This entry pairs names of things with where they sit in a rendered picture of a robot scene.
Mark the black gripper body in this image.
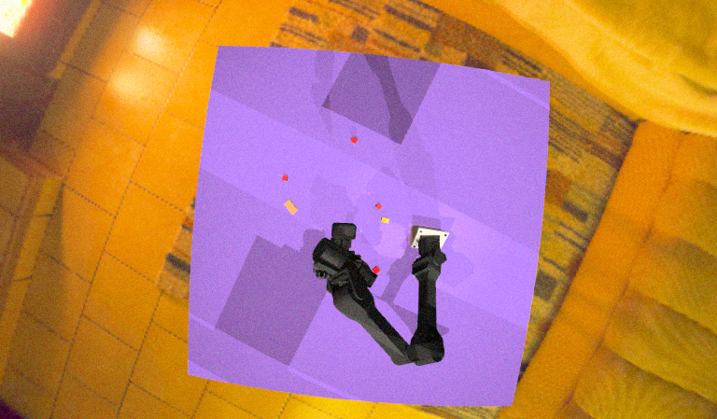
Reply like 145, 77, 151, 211
331, 222, 361, 286

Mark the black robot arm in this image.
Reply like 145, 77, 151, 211
313, 234, 447, 366

